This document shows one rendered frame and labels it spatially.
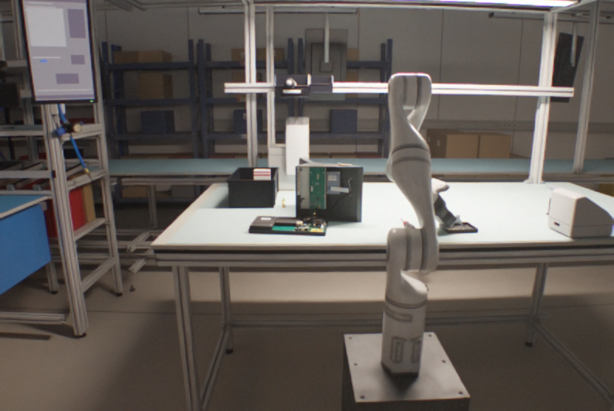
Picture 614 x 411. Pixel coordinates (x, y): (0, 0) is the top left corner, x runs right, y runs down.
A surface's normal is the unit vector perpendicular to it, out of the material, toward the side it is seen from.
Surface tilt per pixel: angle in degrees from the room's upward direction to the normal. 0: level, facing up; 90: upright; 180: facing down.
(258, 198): 90
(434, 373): 0
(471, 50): 90
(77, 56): 101
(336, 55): 97
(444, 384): 0
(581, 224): 90
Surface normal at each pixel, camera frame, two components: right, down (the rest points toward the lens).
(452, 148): 0.01, 0.21
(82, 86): 0.42, 0.37
